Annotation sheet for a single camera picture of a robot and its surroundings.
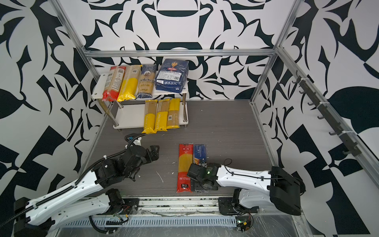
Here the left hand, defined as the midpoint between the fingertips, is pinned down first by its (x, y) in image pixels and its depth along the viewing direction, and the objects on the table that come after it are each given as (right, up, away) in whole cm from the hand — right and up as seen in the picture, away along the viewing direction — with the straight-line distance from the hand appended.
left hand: (151, 146), depth 74 cm
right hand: (+23, -22, +4) cm, 32 cm away
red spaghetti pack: (+16, -7, +17) cm, 25 cm away
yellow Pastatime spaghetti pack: (+1, +16, +25) cm, 30 cm away
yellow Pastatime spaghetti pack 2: (-7, +16, +25) cm, 31 cm away
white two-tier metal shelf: (+15, +18, +17) cm, 29 cm away
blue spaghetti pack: (+25, -7, +15) cm, 30 cm away
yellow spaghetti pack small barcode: (+8, +16, +25) cm, 31 cm away
